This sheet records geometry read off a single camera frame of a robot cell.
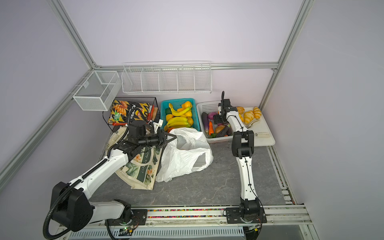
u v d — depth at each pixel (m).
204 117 1.10
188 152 0.65
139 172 0.73
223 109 0.88
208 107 1.16
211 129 1.06
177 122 1.05
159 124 0.74
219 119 1.02
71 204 0.39
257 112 1.16
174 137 0.75
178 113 1.12
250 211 0.64
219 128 1.03
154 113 0.98
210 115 1.12
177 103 1.16
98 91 0.96
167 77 0.98
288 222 0.74
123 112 0.91
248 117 1.12
